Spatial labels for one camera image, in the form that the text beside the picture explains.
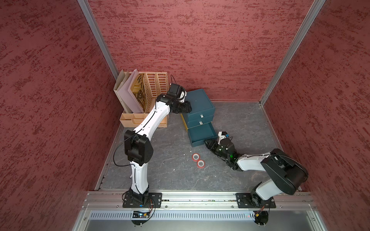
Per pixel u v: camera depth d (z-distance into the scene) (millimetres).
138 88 999
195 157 895
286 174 453
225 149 682
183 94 737
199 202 745
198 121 939
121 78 955
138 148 496
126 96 890
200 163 874
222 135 843
